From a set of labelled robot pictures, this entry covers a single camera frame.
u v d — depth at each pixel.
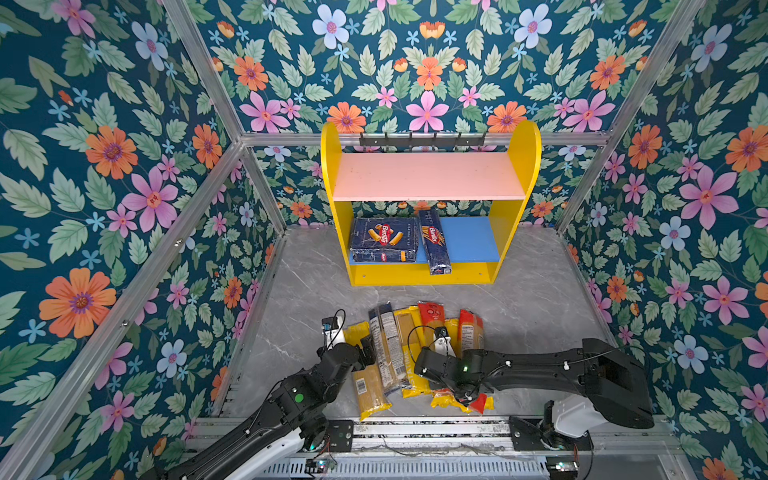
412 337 0.88
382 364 0.83
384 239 0.90
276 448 0.58
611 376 0.47
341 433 0.74
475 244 0.96
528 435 0.73
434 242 0.91
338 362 0.56
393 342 0.86
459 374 0.60
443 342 0.74
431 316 0.89
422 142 0.92
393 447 0.73
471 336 0.86
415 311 0.93
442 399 0.77
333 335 0.67
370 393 0.78
